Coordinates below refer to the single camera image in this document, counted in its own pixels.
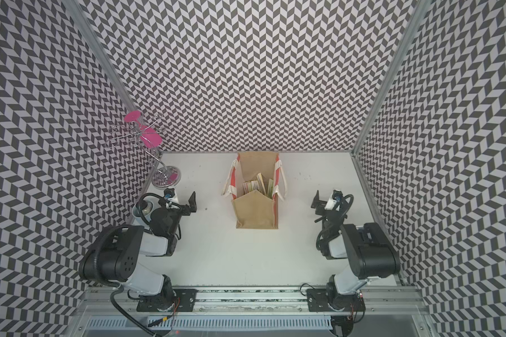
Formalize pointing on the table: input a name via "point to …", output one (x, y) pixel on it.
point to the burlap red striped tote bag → (255, 210)
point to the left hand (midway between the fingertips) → (184, 192)
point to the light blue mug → (143, 215)
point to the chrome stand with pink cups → (145, 133)
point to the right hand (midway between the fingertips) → (329, 195)
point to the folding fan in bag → (250, 186)
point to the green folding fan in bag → (270, 188)
